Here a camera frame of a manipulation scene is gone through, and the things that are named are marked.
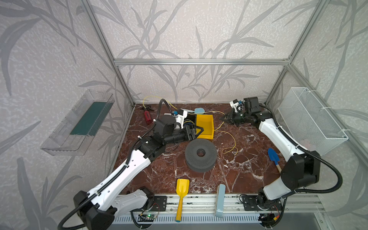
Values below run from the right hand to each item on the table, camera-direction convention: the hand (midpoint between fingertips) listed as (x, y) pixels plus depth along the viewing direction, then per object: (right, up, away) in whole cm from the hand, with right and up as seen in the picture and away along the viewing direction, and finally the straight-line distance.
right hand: (219, 114), depth 80 cm
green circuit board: (-36, -51, -10) cm, 63 cm away
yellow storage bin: (-6, -6, +28) cm, 29 cm away
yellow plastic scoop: (-21, -41, -2) cm, 46 cm away
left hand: (-11, -6, -16) cm, 20 cm away
